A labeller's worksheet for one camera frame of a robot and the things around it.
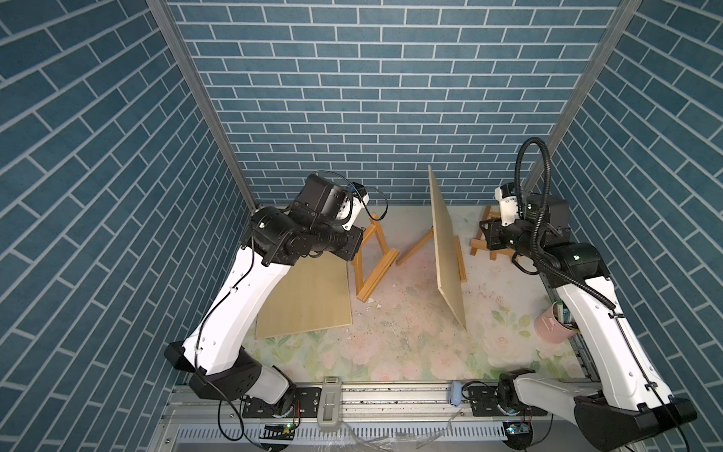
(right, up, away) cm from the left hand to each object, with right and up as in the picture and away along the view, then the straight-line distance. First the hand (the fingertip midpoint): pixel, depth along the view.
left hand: (368, 239), depth 63 cm
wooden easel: (+6, -6, +21) cm, 23 cm away
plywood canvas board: (-20, -20, +31) cm, 42 cm away
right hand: (+30, +4, +7) cm, 31 cm away
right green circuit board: (+39, -50, +9) cm, 64 cm away
